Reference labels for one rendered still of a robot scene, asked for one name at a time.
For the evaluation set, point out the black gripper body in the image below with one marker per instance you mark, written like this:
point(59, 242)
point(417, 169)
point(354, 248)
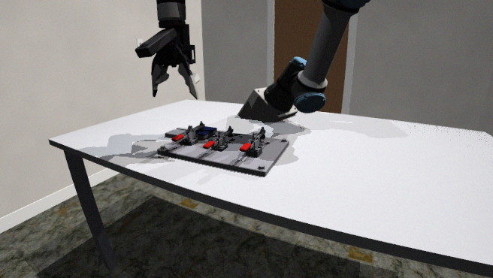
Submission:
point(167, 56)

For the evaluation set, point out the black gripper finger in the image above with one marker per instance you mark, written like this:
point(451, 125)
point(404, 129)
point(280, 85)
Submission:
point(185, 71)
point(159, 74)

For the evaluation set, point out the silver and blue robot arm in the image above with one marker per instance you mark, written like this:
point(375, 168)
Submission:
point(307, 93)

